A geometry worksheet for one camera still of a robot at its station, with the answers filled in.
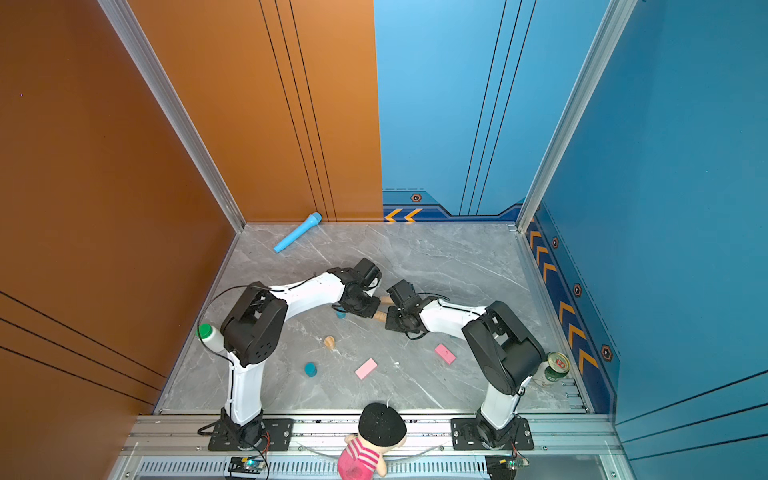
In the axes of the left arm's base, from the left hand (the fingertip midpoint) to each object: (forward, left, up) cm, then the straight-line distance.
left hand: (374, 310), depth 96 cm
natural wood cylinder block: (-12, +13, +2) cm, 17 cm away
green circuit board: (-41, +29, -2) cm, 50 cm away
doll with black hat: (-34, -4, +8) cm, 36 cm away
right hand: (-5, -5, 0) cm, 6 cm away
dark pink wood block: (-14, -21, +1) cm, 26 cm away
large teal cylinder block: (-19, +17, -1) cm, 26 cm away
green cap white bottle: (-13, +44, +8) cm, 47 cm away
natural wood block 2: (-2, -4, +10) cm, 11 cm away
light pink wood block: (-19, +1, +1) cm, 19 cm away
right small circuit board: (-40, -37, +2) cm, 54 cm away
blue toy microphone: (+38, +28, +2) cm, 47 cm away
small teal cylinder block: (-2, +10, 0) cm, 11 cm away
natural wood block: (-6, -2, +9) cm, 11 cm away
